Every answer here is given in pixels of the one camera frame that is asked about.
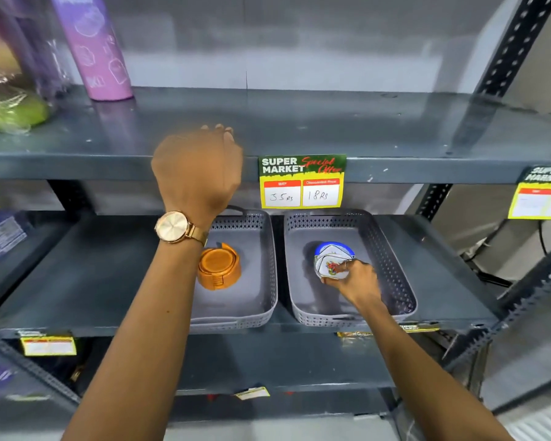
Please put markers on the grey metal shelf rack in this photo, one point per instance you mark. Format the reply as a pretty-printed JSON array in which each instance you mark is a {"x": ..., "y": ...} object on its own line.
[{"x": 349, "y": 128}]

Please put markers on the lilac bottle with black cap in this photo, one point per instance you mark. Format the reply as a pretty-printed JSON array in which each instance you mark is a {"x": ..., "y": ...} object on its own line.
[{"x": 96, "y": 55}]

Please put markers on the person's left hand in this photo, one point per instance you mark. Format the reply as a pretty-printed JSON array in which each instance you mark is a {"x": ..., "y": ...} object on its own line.
[{"x": 197, "y": 174}]

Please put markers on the yellow green price label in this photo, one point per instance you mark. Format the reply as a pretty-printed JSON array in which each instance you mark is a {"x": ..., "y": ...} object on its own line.
[
  {"x": 303, "y": 183},
  {"x": 420, "y": 327},
  {"x": 539, "y": 197}
]

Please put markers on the gold wristwatch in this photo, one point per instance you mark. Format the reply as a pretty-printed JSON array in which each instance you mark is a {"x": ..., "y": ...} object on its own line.
[{"x": 172, "y": 226}]

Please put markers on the person's left forearm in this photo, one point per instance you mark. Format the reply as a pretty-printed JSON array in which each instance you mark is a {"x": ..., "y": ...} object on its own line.
[{"x": 137, "y": 339}]

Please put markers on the dark purple bottle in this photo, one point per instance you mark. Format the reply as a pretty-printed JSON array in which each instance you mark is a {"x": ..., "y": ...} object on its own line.
[{"x": 39, "y": 50}]

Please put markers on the striped bottle with green lid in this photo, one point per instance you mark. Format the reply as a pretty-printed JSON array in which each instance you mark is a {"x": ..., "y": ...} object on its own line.
[{"x": 9, "y": 110}]

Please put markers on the orange coaster set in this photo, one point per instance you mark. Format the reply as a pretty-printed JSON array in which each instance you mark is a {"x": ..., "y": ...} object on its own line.
[{"x": 218, "y": 266}]

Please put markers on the person's right forearm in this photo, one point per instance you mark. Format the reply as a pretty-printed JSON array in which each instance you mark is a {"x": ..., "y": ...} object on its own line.
[{"x": 422, "y": 381}]

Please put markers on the stack of wrapped packets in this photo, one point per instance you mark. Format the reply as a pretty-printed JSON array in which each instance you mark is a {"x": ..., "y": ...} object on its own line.
[{"x": 2, "y": 238}]

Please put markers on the white coaster set blue holder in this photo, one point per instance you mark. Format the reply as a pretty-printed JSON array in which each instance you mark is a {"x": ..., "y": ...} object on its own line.
[{"x": 335, "y": 246}]

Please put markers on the person's right hand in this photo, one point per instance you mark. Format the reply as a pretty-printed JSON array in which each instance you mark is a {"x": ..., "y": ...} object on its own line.
[{"x": 360, "y": 284}]

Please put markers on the gold packet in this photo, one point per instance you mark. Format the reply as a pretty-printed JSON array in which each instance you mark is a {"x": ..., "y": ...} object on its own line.
[{"x": 353, "y": 338}]

